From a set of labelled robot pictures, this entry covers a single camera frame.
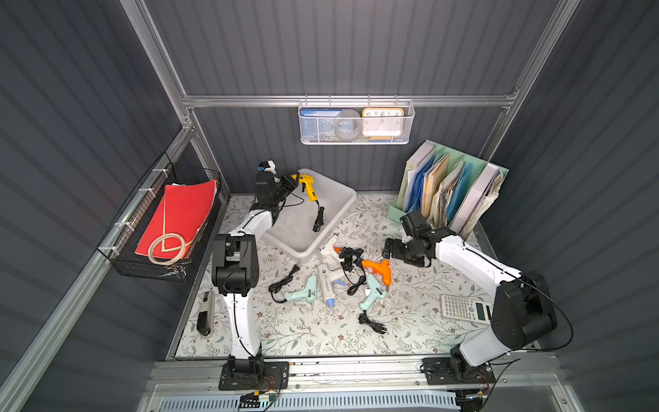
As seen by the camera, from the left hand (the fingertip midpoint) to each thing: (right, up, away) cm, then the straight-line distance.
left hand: (295, 172), depth 95 cm
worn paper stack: (+67, -9, -10) cm, 69 cm away
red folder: (-30, -15, -22) cm, 40 cm away
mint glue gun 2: (+6, -43, -8) cm, 44 cm away
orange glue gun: (+33, -36, +1) cm, 48 cm away
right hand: (+37, -30, -7) cm, 48 cm away
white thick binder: (+67, -5, -6) cm, 67 cm away
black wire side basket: (-29, -27, -27) cm, 49 cm away
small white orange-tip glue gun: (+13, -32, +4) cm, 34 cm away
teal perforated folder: (+60, -8, -2) cm, 61 cm away
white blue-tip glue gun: (+13, -39, -4) cm, 41 cm away
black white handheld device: (-26, -49, -14) cm, 57 cm away
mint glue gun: (+30, -43, -7) cm, 52 cm away
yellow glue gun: (+5, -5, +5) cm, 8 cm away
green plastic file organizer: (+55, -7, -4) cm, 56 cm away
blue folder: (+46, -4, +4) cm, 46 cm away
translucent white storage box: (-3, -22, +13) cm, 26 cm away
